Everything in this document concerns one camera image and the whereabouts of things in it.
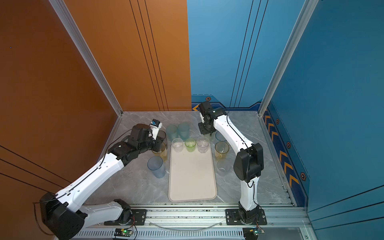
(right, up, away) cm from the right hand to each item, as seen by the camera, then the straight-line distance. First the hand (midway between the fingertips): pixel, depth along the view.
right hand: (204, 130), depth 89 cm
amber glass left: (-24, -13, -5) cm, 28 cm away
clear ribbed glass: (-1, -9, +10) cm, 14 cm away
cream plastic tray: (-8, -29, +3) cm, 30 cm away
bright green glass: (-9, -9, +10) cm, 17 cm away
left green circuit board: (-40, -49, -18) cm, 65 cm away
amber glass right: (+10, -12, -1) cm, 16 cm away
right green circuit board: (+24, -47, -19) cm, 56 cm away
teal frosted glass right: (-13, -1, +9) cm, 16 cm away
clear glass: (-18, -10, +11) cm, 23 cm away
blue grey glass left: (-28, -19, -6) cm, 34 cm away
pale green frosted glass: (+6, -6, +11) cm, 14 cm away
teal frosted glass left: (-22, -2, +14) cm, 26 cm away
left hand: (-23, -3, -10) cm, 25 cm away
